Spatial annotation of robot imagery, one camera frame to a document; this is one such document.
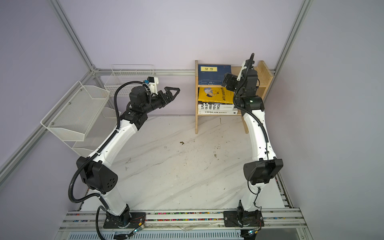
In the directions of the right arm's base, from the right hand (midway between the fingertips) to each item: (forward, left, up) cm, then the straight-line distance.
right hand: (230, 74), depth 72 cm
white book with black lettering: (0, +9, -21) cm, 23 cm away
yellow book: (+4, +6, -15) cm, 17 cm away
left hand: (-7, +27, -5) cm, 28 cm away
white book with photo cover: (0, +4, -25) cm, 25 cm away
